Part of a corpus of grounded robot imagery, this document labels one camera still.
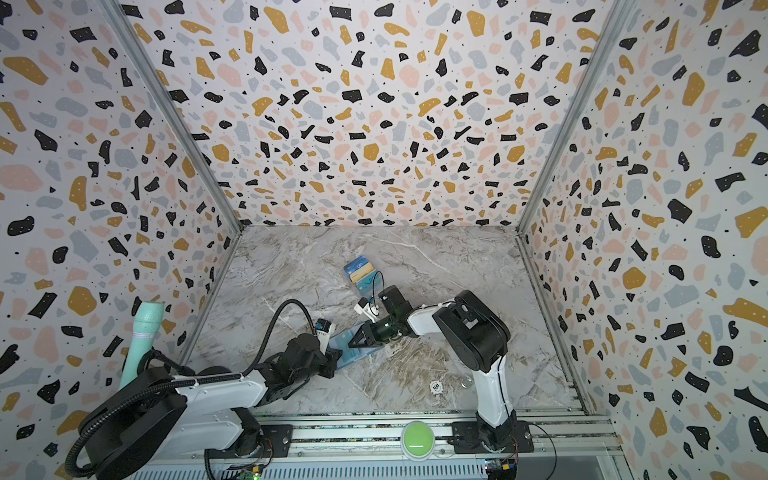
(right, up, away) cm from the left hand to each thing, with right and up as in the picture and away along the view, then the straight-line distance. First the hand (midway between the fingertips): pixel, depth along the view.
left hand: (348, 349), depth 86 cm
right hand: (+1, +2, 0) cm, 2 cm away
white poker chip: (+25, -10, -3) cm, 27 cm away
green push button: (+20, -18, -12) cm, 29 cm away
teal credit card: (-3, +1, +4) cm, 5 cm away
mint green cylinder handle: (-34, +13, -28) cm, 46 cm away
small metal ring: (+33, -8, -4) cm, 34 cm away
